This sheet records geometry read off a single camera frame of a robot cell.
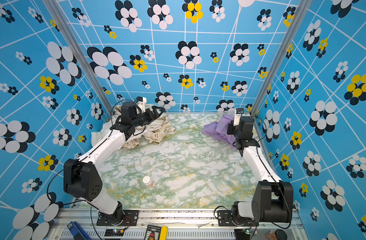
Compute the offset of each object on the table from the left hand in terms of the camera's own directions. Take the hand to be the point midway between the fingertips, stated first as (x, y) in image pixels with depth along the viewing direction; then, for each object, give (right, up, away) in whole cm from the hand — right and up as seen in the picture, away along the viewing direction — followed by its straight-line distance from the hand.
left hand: (161, 111), depth 81 cm
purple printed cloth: (+34, -11, +14) cm, 39 cm away
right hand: (+41, -5, +4) cm, 42 cm away
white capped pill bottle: (-8, -37, -2) cm, 38 cm away
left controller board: (-22, -61, -9) cm, 65 cm away
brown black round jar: (+51, -54, -19) cm, 77 cm away
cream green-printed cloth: (-8, -10, +22) cm, 25 cm away
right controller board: (+40, -60, -11) cm, 73 cm away
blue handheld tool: (-36, -57, -13) cm, 69 cm away
